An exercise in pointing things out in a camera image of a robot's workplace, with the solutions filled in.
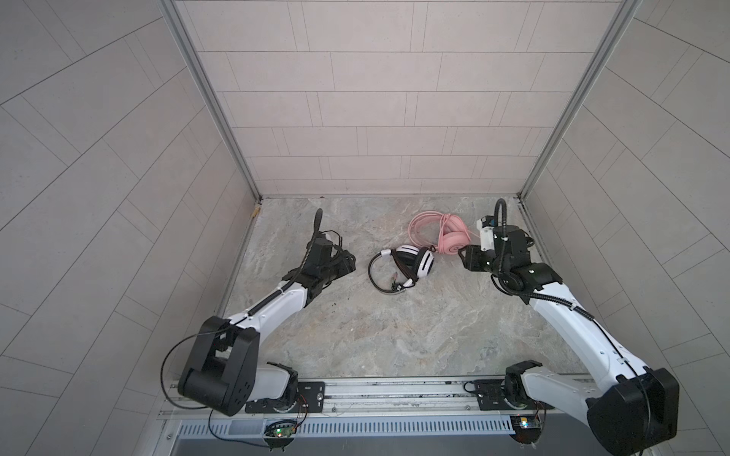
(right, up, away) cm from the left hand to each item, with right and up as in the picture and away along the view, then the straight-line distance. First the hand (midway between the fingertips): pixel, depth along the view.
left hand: (354, 255), depth 88 cm
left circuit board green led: (-14, -37, -23) cm, 46 cm away
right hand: (+32, +3, -7) cm, 33 cm away
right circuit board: (+44, -39, -19) cm, 62 cm away
